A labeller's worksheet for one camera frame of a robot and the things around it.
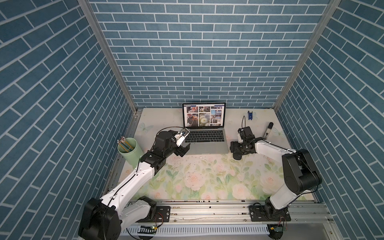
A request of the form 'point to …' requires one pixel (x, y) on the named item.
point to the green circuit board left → (148, 229)
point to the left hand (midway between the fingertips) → (185, 137)
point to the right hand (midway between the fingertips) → (236, 147)
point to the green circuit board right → (275, 229)
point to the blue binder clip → (250, 114)
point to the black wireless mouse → (237, 156)
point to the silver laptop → (206, 122)
